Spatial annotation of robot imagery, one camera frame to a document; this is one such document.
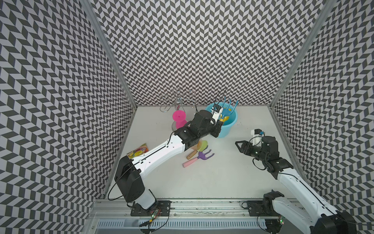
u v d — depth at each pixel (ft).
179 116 2.60
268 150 1.99
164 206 2.39
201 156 2.99
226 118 3.15
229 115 2.35
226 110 2.37
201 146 3.06
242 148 2.40
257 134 2.37
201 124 1.75
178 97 2.70
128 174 1.32
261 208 2.37
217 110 2.02
